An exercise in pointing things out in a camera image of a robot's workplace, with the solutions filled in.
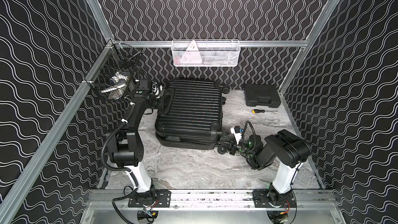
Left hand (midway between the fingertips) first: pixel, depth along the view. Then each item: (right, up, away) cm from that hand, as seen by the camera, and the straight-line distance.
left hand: (161, 101), depth 90 cm
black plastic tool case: (+65, +5, +20) cm, 68 cm away
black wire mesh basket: (-26, +12, -6) cm, 29 cm away
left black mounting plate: (+2, -46, -17) cm, 50 cm away
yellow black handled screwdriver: (+62, -6, +17) cm, 65 cm away
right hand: (+34, -23, -3) cm, 41 cm away
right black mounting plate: (+52, -48, -17) cm, 72 cm away
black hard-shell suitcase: (+18, -8, -5) cm, 20 cm away
